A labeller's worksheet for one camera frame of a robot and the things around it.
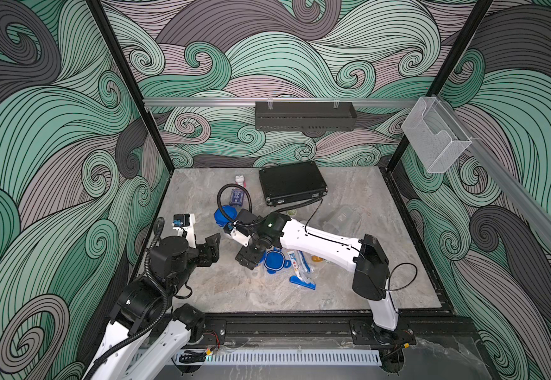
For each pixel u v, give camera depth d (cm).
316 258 53
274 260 90
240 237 71
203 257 57
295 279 84
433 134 79
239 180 108
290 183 113
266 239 55
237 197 109
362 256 47
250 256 68
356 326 75
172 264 44
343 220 100
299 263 88
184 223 54
